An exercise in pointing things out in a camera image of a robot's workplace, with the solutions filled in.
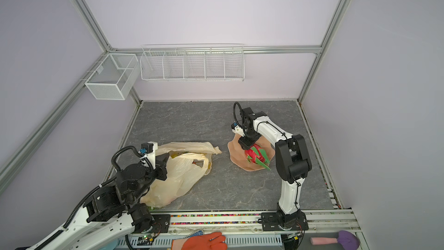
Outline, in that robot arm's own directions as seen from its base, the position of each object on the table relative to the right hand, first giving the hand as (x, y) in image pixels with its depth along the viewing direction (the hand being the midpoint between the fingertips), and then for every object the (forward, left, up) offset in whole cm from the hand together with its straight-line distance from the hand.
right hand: (249, 143), depth 93 cm
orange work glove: (-43, +18, -5) cm, 47 cm away
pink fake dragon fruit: (-9, -3, +4) cm, 11 cm away
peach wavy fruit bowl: (-4, +6, -4) cm, 8 cm away
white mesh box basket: (+35, +79, +19) cm, 89 cm away
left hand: (-17, +35, +18) cm, 43 cm away
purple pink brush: (-42, -37, -5) cm, 56 cm away
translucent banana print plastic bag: (-18, +27, +16) cm, 36 cm away
